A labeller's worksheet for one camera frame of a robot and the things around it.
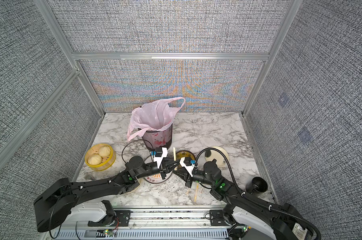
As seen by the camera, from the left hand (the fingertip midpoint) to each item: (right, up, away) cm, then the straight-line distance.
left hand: (183, 162), depth 67 cm
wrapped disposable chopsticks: (+3, -20, +15) cm, 25 cm away
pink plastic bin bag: (-15, +23, +26) cm, 38 cm away
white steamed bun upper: (-47, +1, +23) cm, 53 cm away
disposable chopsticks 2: (+7, -11, +2) cm, 13 cm away
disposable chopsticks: (-4, +4, -4) cm, 7 cm away
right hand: (-4, -4, +4) cm, 7 cm away
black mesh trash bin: (-16, +9, +17) cm, 25 cm away
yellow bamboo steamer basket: (-44, -5, +21) cm, 50 cm away
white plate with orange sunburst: (-15, -14, +19) cm, 28 cm away
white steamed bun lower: (-52, -3, +21) cm, 56 cm away
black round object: (+41, -16, +15) cm, 47 cm away
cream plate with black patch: (+18, -2, +28) cm, 34 cm away
